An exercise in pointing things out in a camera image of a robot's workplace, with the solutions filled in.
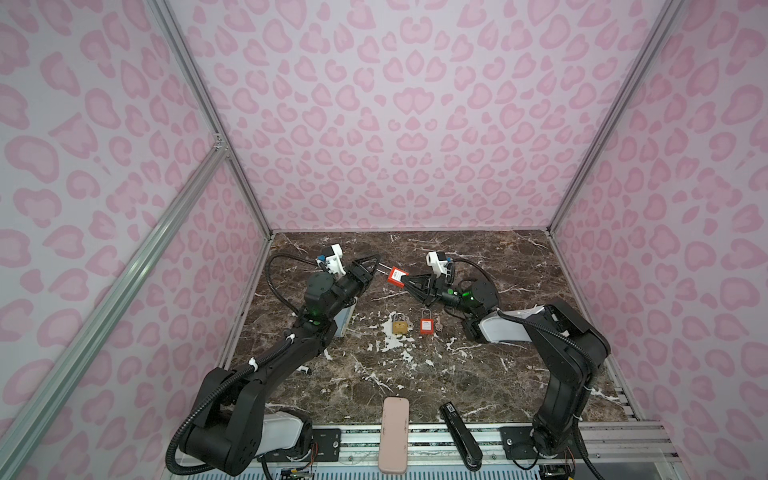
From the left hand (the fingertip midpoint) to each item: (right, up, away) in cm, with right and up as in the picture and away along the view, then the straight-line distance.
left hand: (383, 254), depth 75 cm
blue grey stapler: (-13, -20, +15) cm, 28 cm away
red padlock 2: (+3, -5, 0) cm, 6 cm away
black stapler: (+20, -44, -6) cm, 49 cm away
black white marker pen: (-23, -32, +10) cm, 41 cm away
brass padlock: (+5, -22, +18) cm, 29 cm away
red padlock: (+13, -22, +18) cm, 31 cm away
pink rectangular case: (+3, -45, -1) cm, 45 cm away
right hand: (+6, -7, -2) cm, 10 cm away
